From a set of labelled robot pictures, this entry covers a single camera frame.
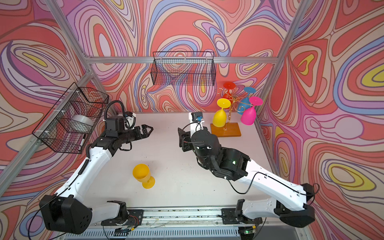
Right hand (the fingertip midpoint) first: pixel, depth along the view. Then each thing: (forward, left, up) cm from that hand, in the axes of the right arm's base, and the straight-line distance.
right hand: (187, 131), depth 59 cm
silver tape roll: (+11, +51, -5) cm, 53 cm away
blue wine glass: (+32, -35, -14) cm, 49 cm away
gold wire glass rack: (+29, -27, -8) cm, 40 cm away
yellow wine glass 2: (+20, -17, -13) cm, 29 cm away
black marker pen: (+5, +53, -13) cm, 55 cm away
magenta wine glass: (+24, -36, -18) cm, 47 cm away
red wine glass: (+39, -25, -6) cm, 46 cm away
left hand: (+14, +22, -14) cm, 29 cm away
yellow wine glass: (-5, +26, -28) cm, 38 cm away
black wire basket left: (+6, +61, -4) cm, 61 cm away
